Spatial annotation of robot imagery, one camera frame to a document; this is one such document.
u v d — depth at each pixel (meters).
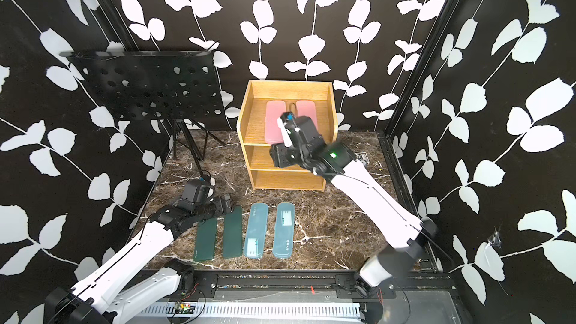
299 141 0.49
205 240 0.84
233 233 0.86
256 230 0.87
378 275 0.52
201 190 0.62
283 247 0.82
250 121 0.80
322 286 0.75
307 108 0.89
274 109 0.84
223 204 0.72
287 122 0.58
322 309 0.70
